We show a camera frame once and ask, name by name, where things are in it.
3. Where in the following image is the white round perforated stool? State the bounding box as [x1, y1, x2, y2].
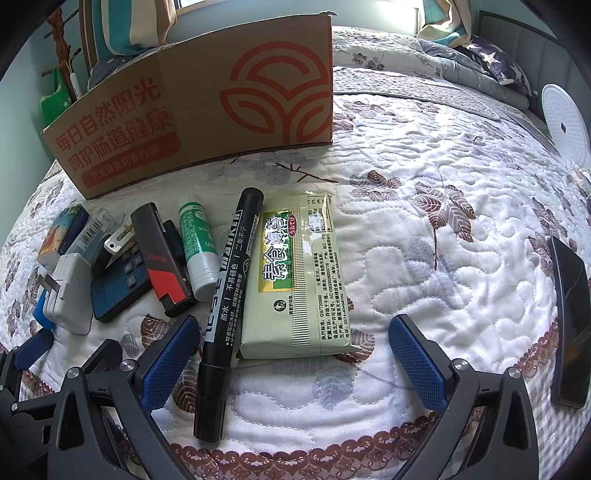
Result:
[541, 83, 591, 160]

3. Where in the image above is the clear eye drops box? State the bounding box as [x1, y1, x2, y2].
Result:
[69, 207, 114, 259]

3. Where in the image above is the black marker pen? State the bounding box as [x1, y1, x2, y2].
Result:
[193, 187, 265, 441]

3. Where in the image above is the white plastic clip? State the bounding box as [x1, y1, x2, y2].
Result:
[104, 220, 137, 254]

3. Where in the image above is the green shopping bag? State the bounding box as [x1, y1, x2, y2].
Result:
[41, 69, 77, 130]

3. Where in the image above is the black smartphone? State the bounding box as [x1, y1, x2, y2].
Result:
[547, 235, 591, 408]

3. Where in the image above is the striped curtain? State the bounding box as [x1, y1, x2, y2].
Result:
[422, 0, 472, 47]
[92, 0, 178, 58]

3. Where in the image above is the wooden coat rack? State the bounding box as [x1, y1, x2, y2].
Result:
[41, 9, 86, 102]

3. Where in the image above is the floral quilted bedspread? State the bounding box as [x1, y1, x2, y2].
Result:
[0, 25, 591, 480]

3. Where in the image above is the printed cardboard box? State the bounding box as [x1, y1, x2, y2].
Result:
[39, 13, 334, 200]

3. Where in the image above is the pale green snack packet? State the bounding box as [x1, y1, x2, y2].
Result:
[235, 191, 365, 360]

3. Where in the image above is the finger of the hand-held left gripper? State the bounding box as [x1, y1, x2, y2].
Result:
[14, 330, 54, 370]
[34, 295, 58, 330]

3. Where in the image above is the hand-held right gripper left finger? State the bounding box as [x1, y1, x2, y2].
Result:
[41, 316, 201, 480]

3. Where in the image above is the grey star print pillow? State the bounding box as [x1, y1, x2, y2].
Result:
[88, 46, 158, 88]

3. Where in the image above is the grey padded headboard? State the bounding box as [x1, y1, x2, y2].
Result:
[475, 10, 587, 107]

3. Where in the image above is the green white glue stick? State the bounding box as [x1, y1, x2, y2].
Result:
[178, 196, 220, 301]

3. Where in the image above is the small colourful carton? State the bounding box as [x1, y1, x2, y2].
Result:
[37, 204, 90, 268]

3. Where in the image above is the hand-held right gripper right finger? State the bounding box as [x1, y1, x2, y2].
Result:
[388, 314, 555, 480]

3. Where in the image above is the white charger adapter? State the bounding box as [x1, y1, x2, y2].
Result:
[37, 252, 100, 335]

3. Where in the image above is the dark star print pillow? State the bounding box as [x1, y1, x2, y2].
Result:
[455, 39, 532, 97]

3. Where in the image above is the blue remote control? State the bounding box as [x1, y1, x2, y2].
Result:
[91, 240, 153, 322]

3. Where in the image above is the black red lighter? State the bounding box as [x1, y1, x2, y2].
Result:
[130, 203, 197, 318]

